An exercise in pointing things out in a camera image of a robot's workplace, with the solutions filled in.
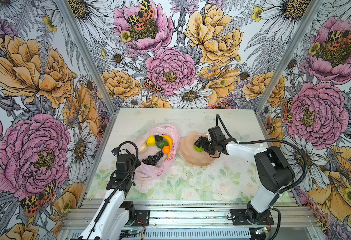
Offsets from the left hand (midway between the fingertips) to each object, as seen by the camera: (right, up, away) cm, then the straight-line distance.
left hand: (135, 159), depth 86 cm
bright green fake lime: (+37, +4, +10) cm, 39 cm away
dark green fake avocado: (+14, +8, +11) cm, 19 cm away
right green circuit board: (+63, -30, -14) cm, 72 cm away
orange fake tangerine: (+17, +4, +9) cm, 19 cm away
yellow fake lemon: (+6, +9, +12) cm, 17 cm away
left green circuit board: (+2, -30, -14) cm, 34 cm away
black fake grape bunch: (+9, -2, +6) cm, 11 cm away
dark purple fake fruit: (+11, +11, +15) cm, 21 cm away
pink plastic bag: (+6, -6, -3) cm, 9 cm away
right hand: (+37, +4, +8) cm, 38 cm away
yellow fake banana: (+19, +7, +13) cm, 24 cm away
